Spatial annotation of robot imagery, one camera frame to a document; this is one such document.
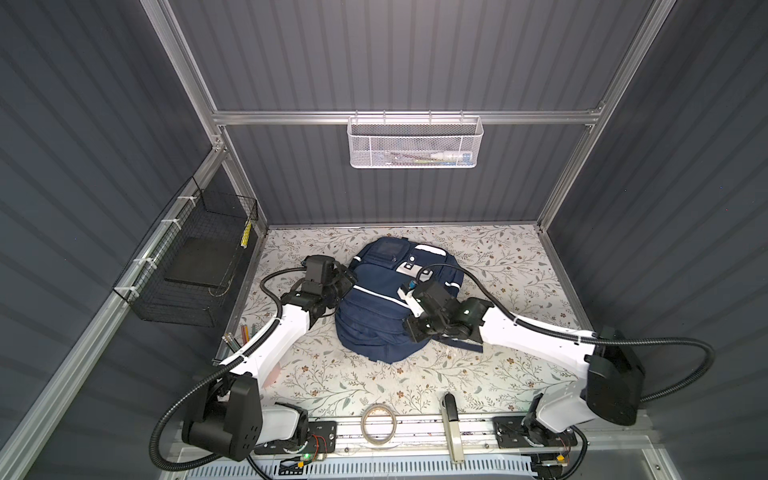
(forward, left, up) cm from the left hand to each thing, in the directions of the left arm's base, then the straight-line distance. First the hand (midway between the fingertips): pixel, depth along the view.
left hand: (356, 280), depth 85 cm
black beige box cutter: (-32, -24, -12) cm, 42 cm away
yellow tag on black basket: (+9, +31, +9) cm, 34 cm away
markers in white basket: (+32, -25, +19) cm, 45 cm away
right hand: (-12, -14, -3) cm, 19 cm away
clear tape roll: (-34, -3, -15) cm, 37 cm away
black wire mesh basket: (-6, +40, +12) cm, 42 cm away
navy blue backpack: (-9, -4, -4) cm, 10 cm away
